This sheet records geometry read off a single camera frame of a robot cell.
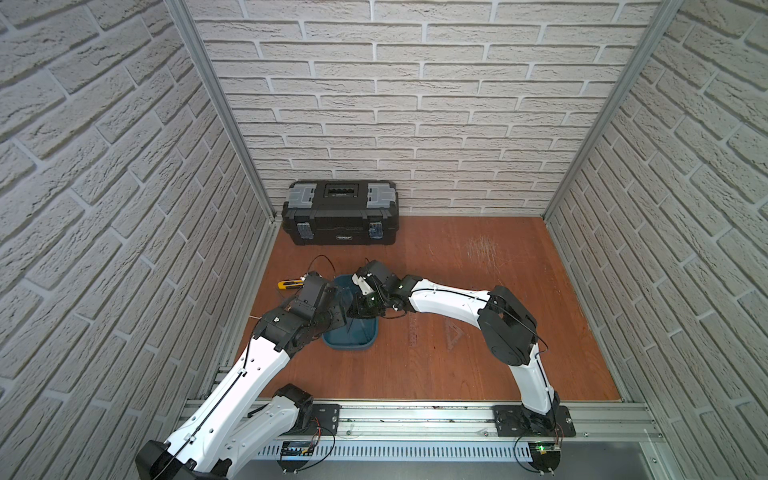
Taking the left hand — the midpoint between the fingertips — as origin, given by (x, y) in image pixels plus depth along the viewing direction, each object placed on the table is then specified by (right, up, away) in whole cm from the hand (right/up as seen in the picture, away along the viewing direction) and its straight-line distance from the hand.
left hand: (342, 307), depth 76 cm
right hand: (+1, -4, +9) cm, 9 cm away
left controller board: (-11, -35, -4) cm, 37 cm away
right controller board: (+50, -35, -6) cm, 61 cm away
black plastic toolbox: (-4, +27, +23) cm, 36 cm away
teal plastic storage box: (+2, -12, +15) cm, 19 cm away
